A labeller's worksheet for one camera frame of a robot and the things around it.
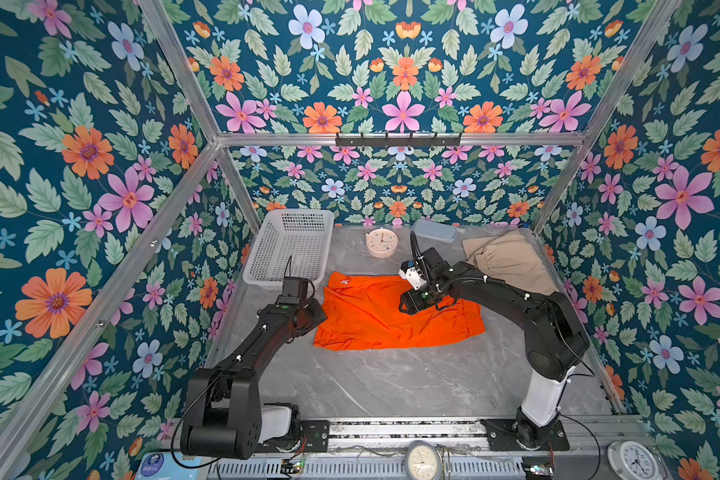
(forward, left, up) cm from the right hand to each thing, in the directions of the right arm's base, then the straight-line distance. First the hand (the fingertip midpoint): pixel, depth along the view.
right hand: (408, 300), depth 90 cm
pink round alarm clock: (+28, +8, -4) cm, 30 cm away
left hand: (-3, +25, +1) cm, 25 cm away
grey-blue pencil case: (+36, -13, -6) cm, 38 cm away
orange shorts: (0, +14, -6) cm, 16 cm away
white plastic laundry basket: (+30, +44, -6) cm, 54 cm away
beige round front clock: (-40, -1, -4) cm, 40 cm away
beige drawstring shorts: (+21, -38, -4) cm, 44 cm away
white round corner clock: (-40, -49, -5) cm, 64 cm away
